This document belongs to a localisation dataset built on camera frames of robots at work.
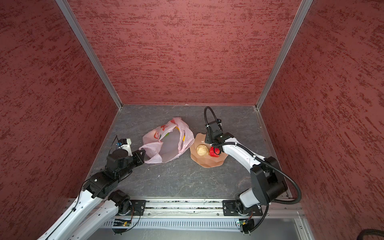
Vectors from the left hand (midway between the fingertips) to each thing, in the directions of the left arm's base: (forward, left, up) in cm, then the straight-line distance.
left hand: (146, 154), depth 76 cm
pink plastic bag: (+8, -10, -1) cm, 13 cm away
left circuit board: (-28, +10, -18) cm, 35 cm away
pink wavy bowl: (+3, -32, -15) cm, 36 cm away
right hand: (+13, -35, -6) cm, 37 cm away
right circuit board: (-28, -52, -17) cm, 62 cm away
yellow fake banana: (+12, -19, -2) cm, 22 cm away
